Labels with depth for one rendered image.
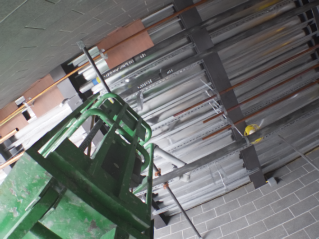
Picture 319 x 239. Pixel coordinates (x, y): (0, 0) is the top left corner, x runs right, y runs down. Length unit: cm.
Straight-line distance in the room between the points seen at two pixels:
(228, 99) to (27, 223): 257
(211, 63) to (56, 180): 229
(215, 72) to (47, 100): 240
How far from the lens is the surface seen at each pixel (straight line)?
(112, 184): 103
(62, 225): 104
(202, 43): 270
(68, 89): 296
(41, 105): 344
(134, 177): 129
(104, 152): 106
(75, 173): 88
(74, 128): 150
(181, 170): 243
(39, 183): 92
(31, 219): 87
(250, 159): 338
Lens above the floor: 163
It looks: 70 degrees up
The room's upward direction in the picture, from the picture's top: straight up
